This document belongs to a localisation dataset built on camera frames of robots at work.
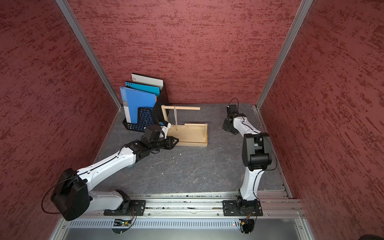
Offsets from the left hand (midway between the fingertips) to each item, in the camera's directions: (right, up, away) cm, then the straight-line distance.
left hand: (176, 143), depth 82 cm
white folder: (-21, +39, +16) cm, 47 cm away
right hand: (+33, +6, +17) cm, 38 cm away
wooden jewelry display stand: (+10, +2, +19) cm, 22 cm away
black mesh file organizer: (-18, +15, +8) cm, 24 cm away
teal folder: (-15, +32, +10) cm, 37 cm away
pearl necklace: (-2, +14, +11) cm, 19 cm away
